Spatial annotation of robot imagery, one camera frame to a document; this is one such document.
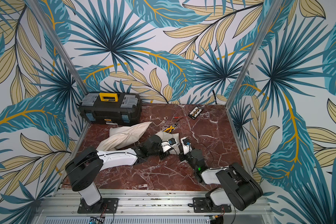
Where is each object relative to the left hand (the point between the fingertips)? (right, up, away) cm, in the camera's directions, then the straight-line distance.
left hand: (171, 148), depth 85 cm
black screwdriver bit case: (+20, +23, +28) cm, 42 cm away
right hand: (+1, 0, 0) cm, 1 cm away
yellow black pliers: (0, +11, +18) cm, 21 cm away
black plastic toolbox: (-42, +25, +13) cm, 51 cm away
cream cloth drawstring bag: (-4, +9, -14) cm, 17 cm away
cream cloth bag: (-31, +7, +3) cm, 32 cm away
